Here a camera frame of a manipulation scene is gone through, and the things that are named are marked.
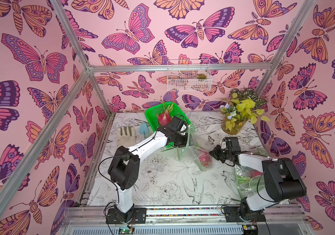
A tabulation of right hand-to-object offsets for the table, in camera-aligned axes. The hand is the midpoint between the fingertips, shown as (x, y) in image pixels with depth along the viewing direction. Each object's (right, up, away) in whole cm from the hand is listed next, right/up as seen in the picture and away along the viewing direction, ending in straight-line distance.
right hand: (209, 151), depth 94 cm
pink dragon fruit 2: (-5, -3, -9) cm, 11 cm away
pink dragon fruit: (-29, +21, +8) cm, 37 cm away
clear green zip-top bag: (-9, +1, -6) cm, 11 cm away
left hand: (-11, +6, -9) cm, 16 cm away
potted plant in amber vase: (+19, +29, -5) cm, 35 cm away
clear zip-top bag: (+16, -14, -16) cm, 27 cm away
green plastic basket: (-26, +7, -21) cm, 34 cm away
